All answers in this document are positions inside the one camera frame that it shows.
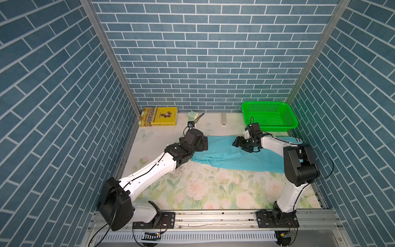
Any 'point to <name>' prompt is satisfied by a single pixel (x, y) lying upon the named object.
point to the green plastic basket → (271, 116)
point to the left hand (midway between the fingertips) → (203, 140)
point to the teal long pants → (221, 150)
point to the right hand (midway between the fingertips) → (237, 145)
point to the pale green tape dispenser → (192, 116)
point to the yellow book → (158, 116)
